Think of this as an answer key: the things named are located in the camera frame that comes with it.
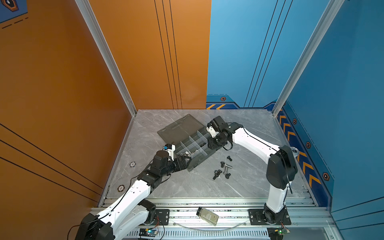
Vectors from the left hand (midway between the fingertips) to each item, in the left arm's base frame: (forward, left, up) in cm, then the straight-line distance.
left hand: (186, 159), depth 81 cm
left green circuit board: (-32, +17, -13) cm, 38 cm away
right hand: (+10, -13, -1) cm, 16 cm away
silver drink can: (+4, -60, +3) cm, 60 cm away
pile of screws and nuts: (-2, -18, -11) cm, 22 cm away
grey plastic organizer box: (+19, -1, -7) cm, 20 cm away
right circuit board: (-31, -44, -12) cm, 55 cm away
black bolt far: (+7, -27, -11) cm, 30 cm away
